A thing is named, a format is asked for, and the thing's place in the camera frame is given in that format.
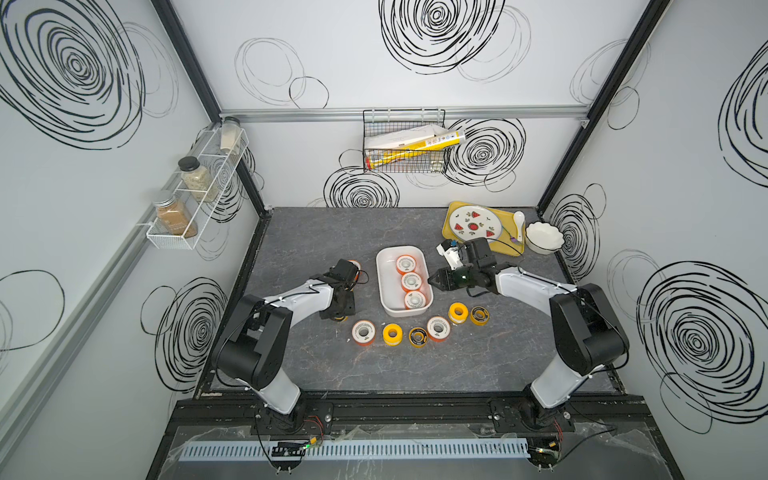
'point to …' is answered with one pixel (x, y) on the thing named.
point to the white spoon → (519, 217)
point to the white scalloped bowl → (543, 238)
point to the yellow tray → (507, 240)
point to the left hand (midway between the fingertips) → (341, 308)
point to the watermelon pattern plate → (475, 221)
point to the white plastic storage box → (392, 292)
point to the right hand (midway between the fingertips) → (434, 279)
